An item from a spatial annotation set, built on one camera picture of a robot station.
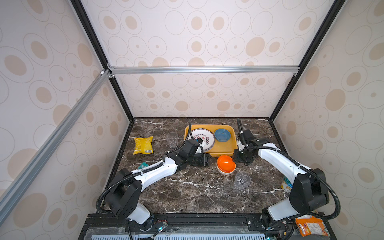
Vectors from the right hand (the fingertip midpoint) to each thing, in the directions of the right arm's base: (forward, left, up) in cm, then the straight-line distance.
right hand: (236, 159), depth 87 cm
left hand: (-4, +13, +7) cm, 15 cm away
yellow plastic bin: (+13, +1, -8) cm, 16 cm away
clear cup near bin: (+20, +40, -6) cm, 45 cm away
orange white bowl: (-1, +6, -4) cm, 7 cm away
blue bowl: (+23, +4, -7) cm, 25 cm away
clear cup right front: (-9, -4, -9) cm, 13 cm away
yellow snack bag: (+14, +59, -6) cm, 61 cm away
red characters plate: (+22, +16, -6) cm, 28 cm away
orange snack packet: (-32, -30, -7) cm, 45 cm away
